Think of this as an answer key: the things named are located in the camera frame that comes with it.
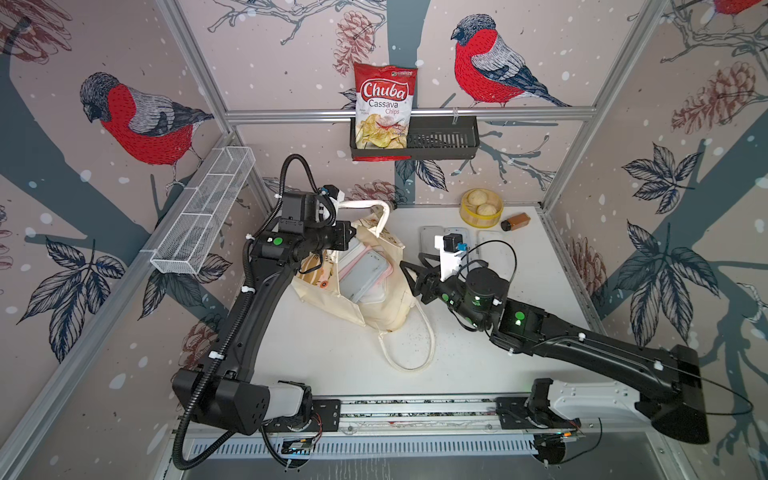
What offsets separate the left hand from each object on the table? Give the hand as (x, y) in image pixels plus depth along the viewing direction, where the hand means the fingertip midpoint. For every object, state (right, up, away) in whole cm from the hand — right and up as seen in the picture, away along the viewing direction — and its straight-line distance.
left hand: (359, 223), depth 73 cm
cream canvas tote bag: (-10, -16, +3) cm, 19 cm away
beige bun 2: (+45, +7, +40) cm, 60 cm away
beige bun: (+42, +11, +42) cm, 60 cm away
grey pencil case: (-1, -16, +20) cm, 26 cm away
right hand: (+11, -8, -9) cm, 17 cm away
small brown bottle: (+55, +1, +39) cm, 68 cm away
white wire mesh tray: (-42, -4, 0) cm, 42 cm away
